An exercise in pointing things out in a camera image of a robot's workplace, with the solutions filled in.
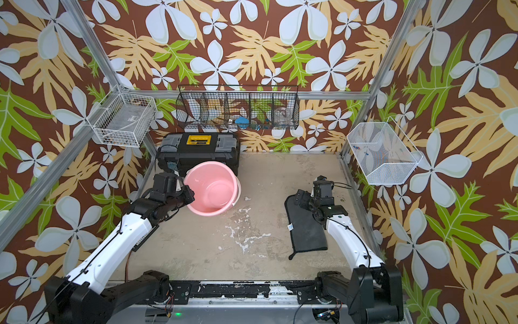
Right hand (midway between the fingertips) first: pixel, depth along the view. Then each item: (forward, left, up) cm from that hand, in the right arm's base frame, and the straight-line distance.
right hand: (303, 196), depth 87 cm
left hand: (-1, +46, +7) cm, 46 cm away
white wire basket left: (+26, +78, +22) cm, 86 cm away
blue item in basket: (+33, +28, +16) cm, 46 cm away
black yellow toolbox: (+23, +59, +5) cm, 64 cm away
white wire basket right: (+12, -34, +14) cm, 39 cm away
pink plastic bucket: (+7, +40, -2) cm, 41 cm away
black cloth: (-12, -2, -12) cm, 17 cm away
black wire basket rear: (+41, +13, +19) cm, 47 cm away
